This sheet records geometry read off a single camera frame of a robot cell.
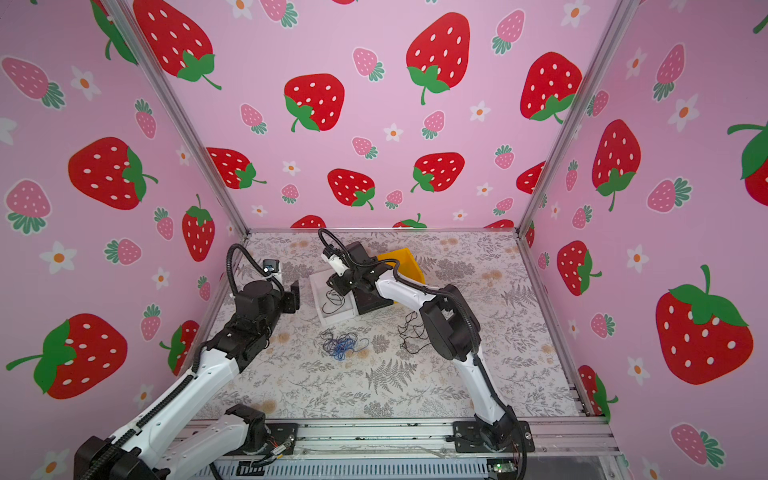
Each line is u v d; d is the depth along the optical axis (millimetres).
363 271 760
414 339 910
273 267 675
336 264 839
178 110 846
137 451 398
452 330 561
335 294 880
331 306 982
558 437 760
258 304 584
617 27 704
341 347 880
